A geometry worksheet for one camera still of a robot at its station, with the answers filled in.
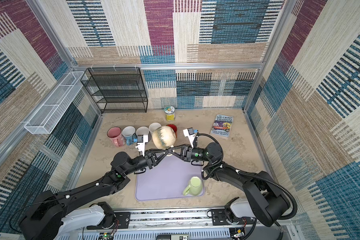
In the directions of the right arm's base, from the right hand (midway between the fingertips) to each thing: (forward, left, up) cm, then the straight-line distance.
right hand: (168, 153), depth 68 cm
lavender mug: (+29, +20, -20) cm, 41 cm away
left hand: (0, 0, +1) cm, 1 cm away
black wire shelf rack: (+57, +40, -8) cm, 71 cm away
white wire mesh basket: (+15, +58, +8) cm, 60 cm away
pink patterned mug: (+20, +33, -15) cm, 42 cm away
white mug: (+30, +12, -17) cm, 36 cm away
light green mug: (-10, -12, -17) cm, 23 cm away
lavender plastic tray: (-1, +3, -29) cm, 29 cm away
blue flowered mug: (+26, +29, -19) cm, 43 cm away
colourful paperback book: (+33, -35, -25) cm, 54 cm away
